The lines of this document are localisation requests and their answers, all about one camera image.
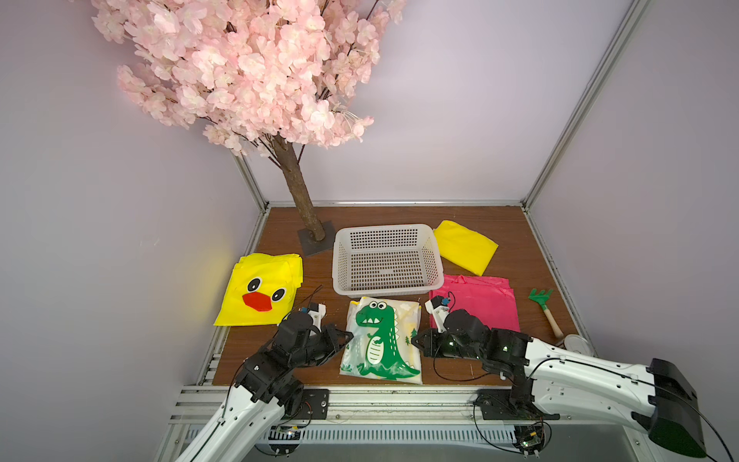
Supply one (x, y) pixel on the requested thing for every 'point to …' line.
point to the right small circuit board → (529, 438)
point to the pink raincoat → (490, 298)
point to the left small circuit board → (284, 432)
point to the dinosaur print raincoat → (381, 346)
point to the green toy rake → (543, 298)
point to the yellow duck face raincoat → (262, 290)
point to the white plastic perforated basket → (386, 261)
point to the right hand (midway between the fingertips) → (409, 340)
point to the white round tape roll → (577, 344)
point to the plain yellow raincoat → (463, 247)
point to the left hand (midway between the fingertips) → (358, 338)
